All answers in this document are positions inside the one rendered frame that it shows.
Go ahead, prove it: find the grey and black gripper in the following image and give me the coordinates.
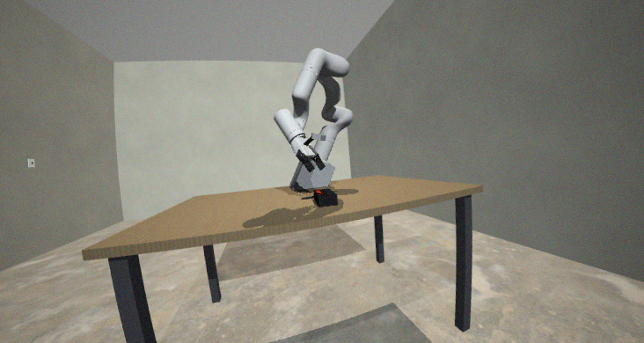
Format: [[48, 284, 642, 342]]
[[291, 135, 326, 172]]

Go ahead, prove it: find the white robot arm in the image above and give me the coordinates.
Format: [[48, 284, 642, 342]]
[[274, 48, 353, 164]]

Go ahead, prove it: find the black power strip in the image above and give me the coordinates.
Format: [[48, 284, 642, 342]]
[[302, 188, 338, 207]]

